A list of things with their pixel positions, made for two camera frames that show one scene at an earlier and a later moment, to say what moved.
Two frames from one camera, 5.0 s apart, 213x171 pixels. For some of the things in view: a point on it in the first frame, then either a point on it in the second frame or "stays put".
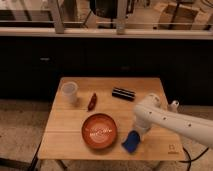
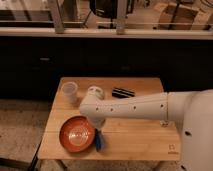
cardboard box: [175, 16] stays put
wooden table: [90, 117] stays put
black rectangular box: [124, 94] stays put
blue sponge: [132, 141] -> [99, 140]
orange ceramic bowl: [99, 131] -> [77, 133]
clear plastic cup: [70, 90] stays put
